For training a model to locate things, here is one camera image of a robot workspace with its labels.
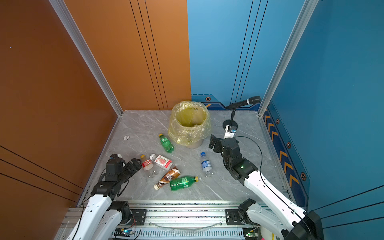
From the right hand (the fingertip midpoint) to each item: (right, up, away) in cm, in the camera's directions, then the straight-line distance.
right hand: (217, 136), depth 77 cm
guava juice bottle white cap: (-32, -16, +11) cm, 37 cm away
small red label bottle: (-40, -19, +12) cm, 46 cm away
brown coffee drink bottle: (-24, -21, +6) cm, 33 cm away
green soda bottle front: (-18, -25, +2) cm, 31 cm away
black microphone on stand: (+20, +20, +8) cm, 30 cm away
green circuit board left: (-47, -45, -7) cm, 65 cm away
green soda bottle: (-31, -7, +23) cm, 39 cm away
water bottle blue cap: (-5, -18, +8) cm, 20 cm away
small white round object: (-61, -3, +28) cm, 67 cm away
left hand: (-44, -15, +6) cm, 47 cm away
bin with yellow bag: (-16, +7, +22) cm, 28 cm away
